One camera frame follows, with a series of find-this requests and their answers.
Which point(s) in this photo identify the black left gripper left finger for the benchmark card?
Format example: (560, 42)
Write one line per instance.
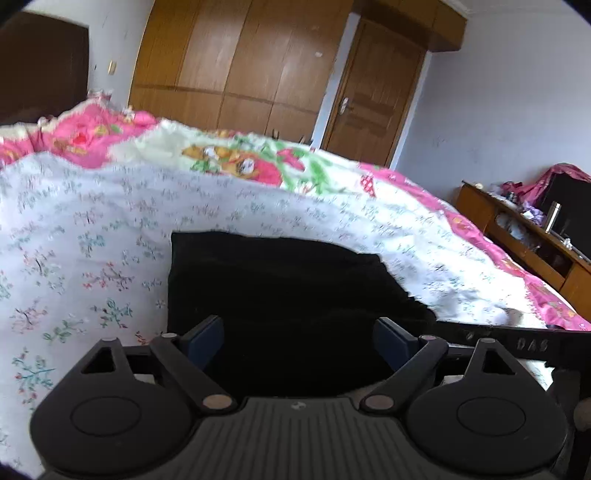
(202, 342)

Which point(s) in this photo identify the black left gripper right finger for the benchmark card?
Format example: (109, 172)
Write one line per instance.
(395, 344)

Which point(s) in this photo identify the black pants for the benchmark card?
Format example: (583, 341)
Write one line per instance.
(298, 315)

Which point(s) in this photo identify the black television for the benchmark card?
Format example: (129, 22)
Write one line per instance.
(574, 217)

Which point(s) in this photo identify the wooden tv cabinet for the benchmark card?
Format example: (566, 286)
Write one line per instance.
(539, 252)

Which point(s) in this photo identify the silver thermos bottle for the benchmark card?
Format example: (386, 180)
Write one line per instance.
(551, 216)

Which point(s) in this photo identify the white floral bed sheet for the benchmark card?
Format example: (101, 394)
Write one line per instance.
(85, 255)

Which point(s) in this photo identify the pink clothes pile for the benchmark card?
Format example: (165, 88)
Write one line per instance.
(530, 193)

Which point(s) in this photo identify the brown wooden door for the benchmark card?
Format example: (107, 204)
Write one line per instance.
(374, 95)

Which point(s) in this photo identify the pink cartoon quilt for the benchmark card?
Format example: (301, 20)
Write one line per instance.
(94, 133)

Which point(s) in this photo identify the brown wooden wardrobe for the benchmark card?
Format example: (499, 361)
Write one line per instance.
(264, 66)

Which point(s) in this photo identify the dark brown headboard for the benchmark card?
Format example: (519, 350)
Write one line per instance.
(44, 67)

